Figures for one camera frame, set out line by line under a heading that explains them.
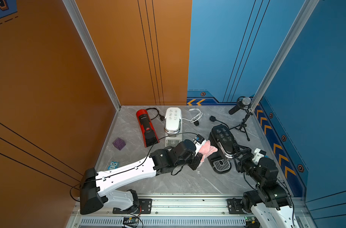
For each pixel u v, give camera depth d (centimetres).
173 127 79
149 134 84
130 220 72
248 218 72
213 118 109
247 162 64
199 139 59
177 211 73
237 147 69
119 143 93
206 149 66
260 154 67
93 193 39
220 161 87
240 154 64
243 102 89
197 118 108
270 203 50
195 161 60
